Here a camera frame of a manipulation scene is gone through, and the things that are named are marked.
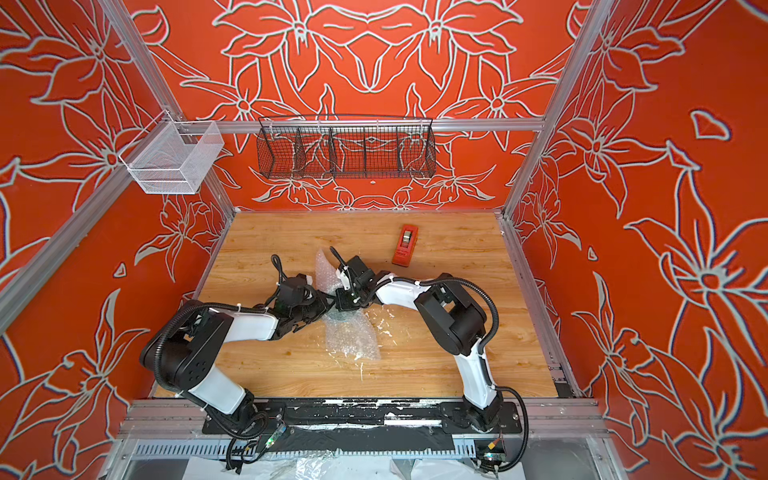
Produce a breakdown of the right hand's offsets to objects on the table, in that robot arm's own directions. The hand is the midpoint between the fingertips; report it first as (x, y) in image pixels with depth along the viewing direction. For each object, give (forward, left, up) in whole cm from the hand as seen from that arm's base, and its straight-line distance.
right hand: (334, 301), depth 91 cm
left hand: (+2, -1, -1) cm, 2 cm away
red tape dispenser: (+22, -23, +2) cm, 32 cm away
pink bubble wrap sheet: (-9, -5, -3) cm, 11 cm away
